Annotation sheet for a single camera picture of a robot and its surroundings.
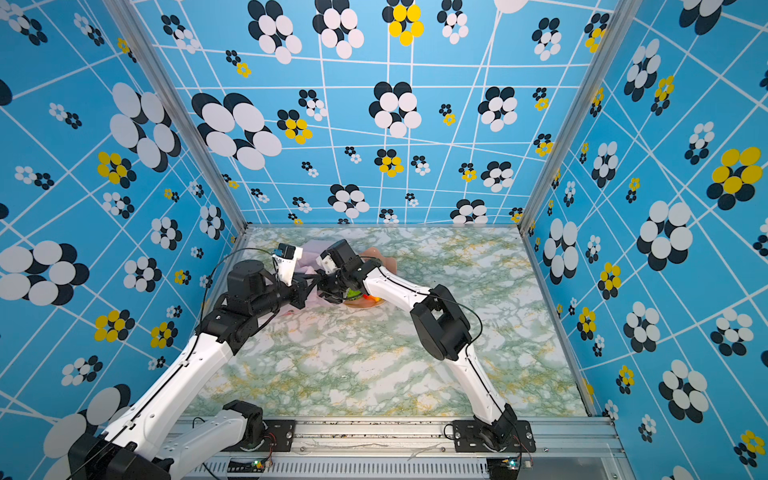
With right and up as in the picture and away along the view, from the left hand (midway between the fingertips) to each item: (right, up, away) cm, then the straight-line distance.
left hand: (320, 275), depth 75 cm
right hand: (-7, -7, +12) cm, 15 cm away
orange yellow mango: (+13, -9, +20) cm, 25 cm away
